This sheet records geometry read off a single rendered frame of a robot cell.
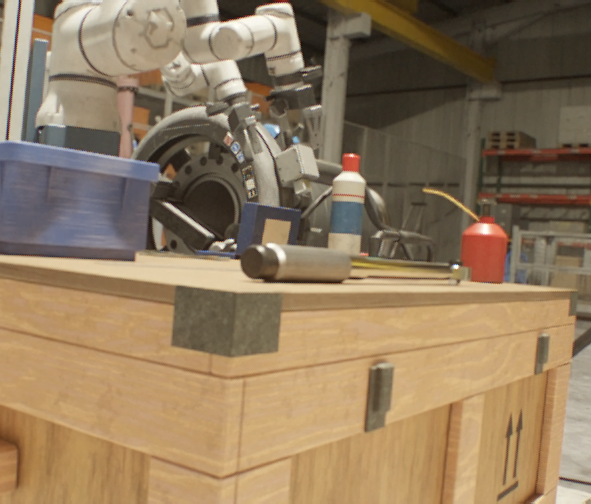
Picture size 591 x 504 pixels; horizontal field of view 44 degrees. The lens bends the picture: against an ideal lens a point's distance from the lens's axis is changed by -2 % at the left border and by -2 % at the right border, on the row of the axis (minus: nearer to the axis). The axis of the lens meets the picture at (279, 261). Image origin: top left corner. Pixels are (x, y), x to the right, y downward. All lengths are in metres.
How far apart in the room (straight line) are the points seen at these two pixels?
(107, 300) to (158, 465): 0.13
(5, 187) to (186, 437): 0.39
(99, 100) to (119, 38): 0.19
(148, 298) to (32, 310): 0.14
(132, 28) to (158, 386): 1.03
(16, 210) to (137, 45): 0.74
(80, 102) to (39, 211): 0.82
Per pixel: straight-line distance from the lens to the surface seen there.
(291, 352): 0.57
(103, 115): 1.63
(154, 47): 1.52
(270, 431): 0.56
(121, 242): 0.89
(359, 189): 1.48
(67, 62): 1.67
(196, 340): 0.52
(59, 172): 0.84
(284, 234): 1.59
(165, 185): 2.59
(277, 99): 1.88
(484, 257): 1.30
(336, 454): 0.69
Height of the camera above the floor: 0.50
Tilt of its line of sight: 1 degrees down
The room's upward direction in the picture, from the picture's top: 5 degrees clockwise
